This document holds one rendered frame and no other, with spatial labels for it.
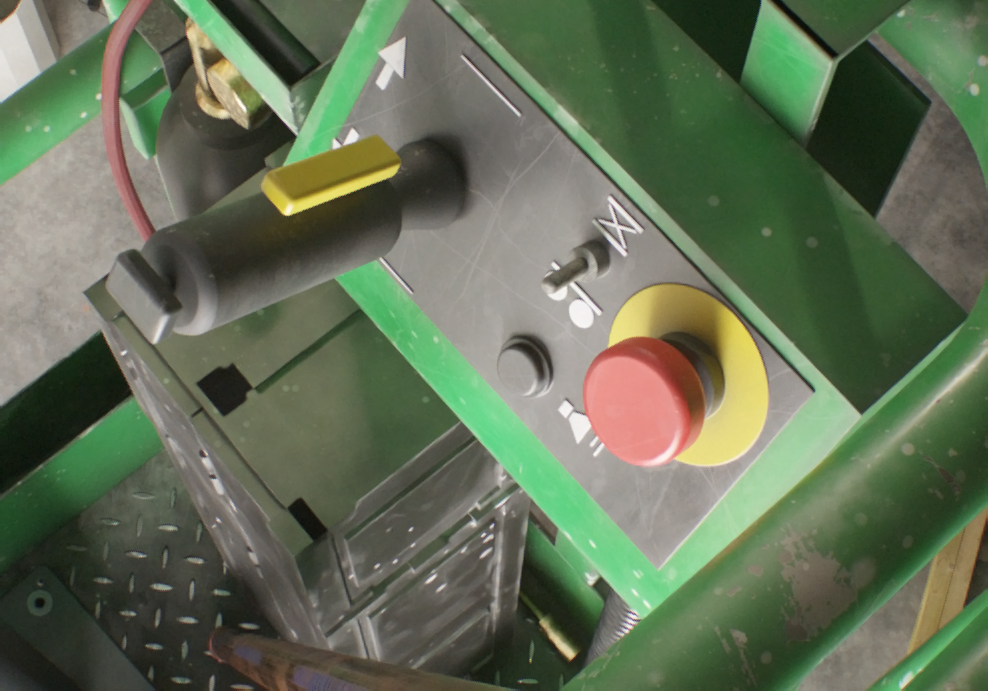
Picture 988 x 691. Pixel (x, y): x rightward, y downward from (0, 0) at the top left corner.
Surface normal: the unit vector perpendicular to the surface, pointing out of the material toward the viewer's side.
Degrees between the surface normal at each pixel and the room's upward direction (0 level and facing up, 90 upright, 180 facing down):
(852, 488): 27
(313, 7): 0
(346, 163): 32
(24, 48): 90
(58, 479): 90
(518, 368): 58
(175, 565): 0
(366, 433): 0
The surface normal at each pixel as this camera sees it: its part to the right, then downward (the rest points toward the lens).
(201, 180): -0.37, 0.49
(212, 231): 0.29, -0.77
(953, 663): -0.45, -0.77
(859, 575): 0.32, -0.03
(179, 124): -0.62, -0.11
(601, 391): -0.63, 0.29
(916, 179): 0.02, -0.39
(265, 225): 0.54, -0.50
